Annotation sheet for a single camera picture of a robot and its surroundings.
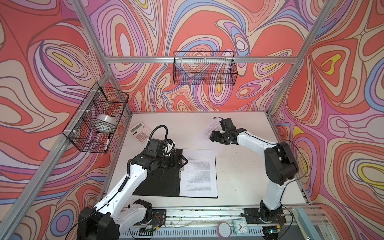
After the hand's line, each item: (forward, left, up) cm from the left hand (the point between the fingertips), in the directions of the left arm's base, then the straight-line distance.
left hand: (182, 161), depth 78 cm
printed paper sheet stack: (-4, -9, -14) cm, 18 cm away
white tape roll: (+15, +37, +18) cm, 44 cm away
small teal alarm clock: (-28, -28, -12) cm, 41 cm away
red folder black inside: (-7, +11, -13) cm, 19 cm away
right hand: (+18, -20, -8) cm, 28 cm away
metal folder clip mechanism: (+1, +2, -13) cm, 14 cm away
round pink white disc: (-29, -20, -10) cm, 36 cm away
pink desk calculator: (+27, +31, -9) cm, 42 cm away
